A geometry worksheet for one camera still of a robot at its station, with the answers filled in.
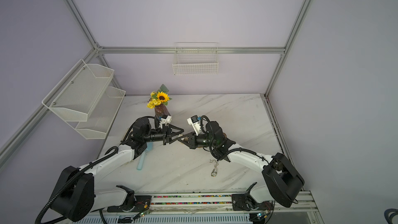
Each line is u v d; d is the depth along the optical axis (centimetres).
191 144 66
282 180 42
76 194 40
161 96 88
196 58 96
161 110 93
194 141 66
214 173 82
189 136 69
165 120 76
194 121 69
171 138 73
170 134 69
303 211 72
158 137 69
